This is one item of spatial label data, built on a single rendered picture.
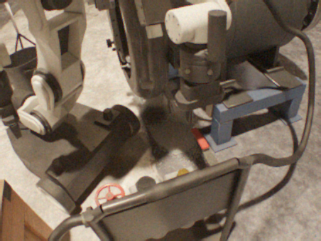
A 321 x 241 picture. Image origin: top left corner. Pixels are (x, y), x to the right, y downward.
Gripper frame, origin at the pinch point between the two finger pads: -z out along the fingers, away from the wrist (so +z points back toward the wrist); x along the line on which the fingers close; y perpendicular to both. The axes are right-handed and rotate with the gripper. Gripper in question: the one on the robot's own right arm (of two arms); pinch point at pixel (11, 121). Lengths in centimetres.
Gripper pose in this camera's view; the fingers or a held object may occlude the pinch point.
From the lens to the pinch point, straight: 88.1
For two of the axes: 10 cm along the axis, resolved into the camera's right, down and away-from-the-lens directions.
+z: 0.7, -7.2, -6.9
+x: 6.7, 5.5, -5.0
